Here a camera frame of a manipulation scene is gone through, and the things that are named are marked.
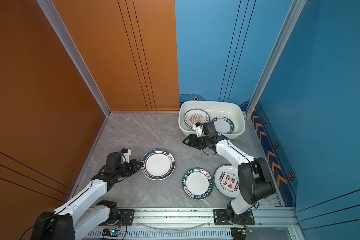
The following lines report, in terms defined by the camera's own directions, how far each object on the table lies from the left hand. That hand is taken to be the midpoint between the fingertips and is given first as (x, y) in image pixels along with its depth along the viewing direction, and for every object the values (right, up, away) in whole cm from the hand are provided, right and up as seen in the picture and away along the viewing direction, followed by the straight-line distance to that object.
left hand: (143, 162), depth 86 cm
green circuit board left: (-11, -30, -15) cm, 35 cm away
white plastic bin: (+58, +27, +29) cm, 70 cm away
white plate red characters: (+48, -11, -1) cm, 49 cm away
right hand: (+24, +11, 0) cm, 26 cm away
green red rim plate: (+8, -2, +4) cm, 9 cm away
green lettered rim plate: (+31, -12, -2) cm, 33 cm away
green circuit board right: (+49, -29, -16) cm, 60 cm away
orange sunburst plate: (+33, +29, +30) cm, 53 cm away
